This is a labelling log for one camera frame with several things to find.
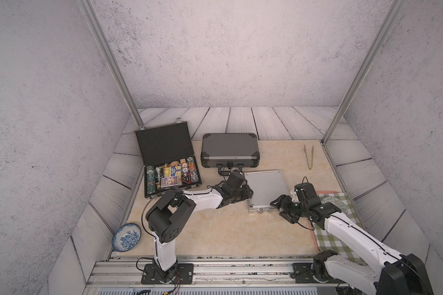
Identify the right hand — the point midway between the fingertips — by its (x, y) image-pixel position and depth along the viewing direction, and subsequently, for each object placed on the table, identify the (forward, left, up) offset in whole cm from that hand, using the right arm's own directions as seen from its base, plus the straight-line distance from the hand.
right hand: (275, 207), depth 82 cm
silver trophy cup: (+23, +60, -5) cm, 64 cm away
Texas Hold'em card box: (+23, +51, -4) cm, 56 cm away
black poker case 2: (+33, +20, +1) cm, 39 cm away
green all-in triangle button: (+19, +43, -6) cm, 48 cm away
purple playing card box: (+17, +52, -5) cm, 55 cm away
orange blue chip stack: (+22, +40, -5) cm, 46 cm away
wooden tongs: (+29, -26, -10) cm, 41 cm away
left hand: (+8, +7, -3) cm, 11 cm away
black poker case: (+34, +57, -6) cm, 67 cm away
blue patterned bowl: (-11, +66, -8) cm, 67 cm away
